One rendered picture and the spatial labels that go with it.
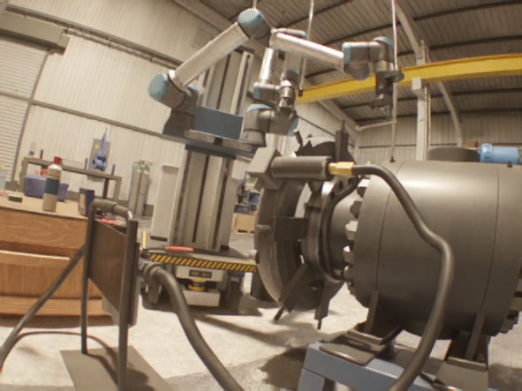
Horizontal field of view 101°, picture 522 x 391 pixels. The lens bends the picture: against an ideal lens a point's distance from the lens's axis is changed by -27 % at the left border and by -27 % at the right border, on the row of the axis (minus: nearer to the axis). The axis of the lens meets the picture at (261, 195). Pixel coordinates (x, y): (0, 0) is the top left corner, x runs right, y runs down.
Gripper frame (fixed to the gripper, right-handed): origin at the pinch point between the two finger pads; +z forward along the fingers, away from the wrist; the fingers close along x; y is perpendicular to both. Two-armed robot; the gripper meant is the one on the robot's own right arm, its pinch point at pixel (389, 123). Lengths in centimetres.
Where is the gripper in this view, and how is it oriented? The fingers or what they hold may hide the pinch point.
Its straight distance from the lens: 116.8
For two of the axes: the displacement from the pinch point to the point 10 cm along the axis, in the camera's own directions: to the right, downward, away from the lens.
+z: -1.0, 9.9, -0.1
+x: -8.9, -1.0, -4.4
